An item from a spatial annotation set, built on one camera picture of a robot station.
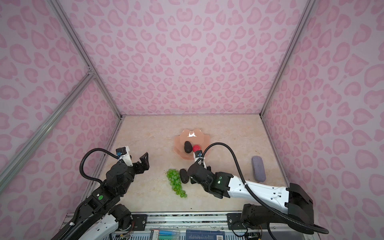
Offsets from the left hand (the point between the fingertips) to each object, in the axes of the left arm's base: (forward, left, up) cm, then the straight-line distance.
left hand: (140, 153), depth 73 cm
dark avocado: (+15, -22, -19) cm, 33 cm away
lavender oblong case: (-2, -64, -20) cm, 67 cm away
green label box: (-31, -10, -21) cm, 39 cm away
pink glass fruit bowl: (+23, -27, -20) cm, 41 cm away
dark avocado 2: (-4, -20, -19) cm, 28 cm away
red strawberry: (+13, -27, -18) cm, 35 cm away
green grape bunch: (-6, -15, -17) cm, 23 cm away
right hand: (-5, -25, -8) cm, 27 cm away
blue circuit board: (-32, -30, -21) cm, 49 cm away
